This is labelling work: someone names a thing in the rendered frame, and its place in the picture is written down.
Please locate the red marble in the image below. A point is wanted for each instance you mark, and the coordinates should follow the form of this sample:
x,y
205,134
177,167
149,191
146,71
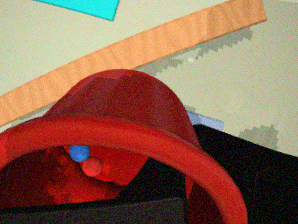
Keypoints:
x,y
92,167

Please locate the blue marble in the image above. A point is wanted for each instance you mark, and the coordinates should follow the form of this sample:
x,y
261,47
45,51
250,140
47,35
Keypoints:
x,y
79,153

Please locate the red cup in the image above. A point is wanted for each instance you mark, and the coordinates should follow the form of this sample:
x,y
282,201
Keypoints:
x,y
124,117

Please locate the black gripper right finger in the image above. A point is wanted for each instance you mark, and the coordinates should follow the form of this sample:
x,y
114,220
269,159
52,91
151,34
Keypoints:
x,y
268,179

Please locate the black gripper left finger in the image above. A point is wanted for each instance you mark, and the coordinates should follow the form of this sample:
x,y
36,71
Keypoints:
x,y
156,195

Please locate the tan flat bar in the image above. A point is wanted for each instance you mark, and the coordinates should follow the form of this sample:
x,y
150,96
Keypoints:
x,y
131,53

